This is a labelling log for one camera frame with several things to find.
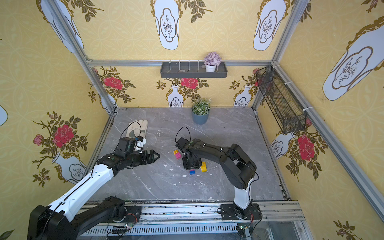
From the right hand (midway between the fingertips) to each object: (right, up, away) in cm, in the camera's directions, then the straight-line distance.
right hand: (190, 172), depth 89 cm
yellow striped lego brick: (-9, +11, +6) cm, 16 cm away
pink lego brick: (-8, +9, +3) cm, 12 cm away
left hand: (-19, +11, -8) cm, 23 cm away
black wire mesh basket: (+57, +33, -3) cm, 66 cm away
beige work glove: (-38, +25, +17) cm, 49 cm away
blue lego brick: (+1, +1, -2) cm, 2 cm away
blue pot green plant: (+6, +38, +12) cm, 40 cm away
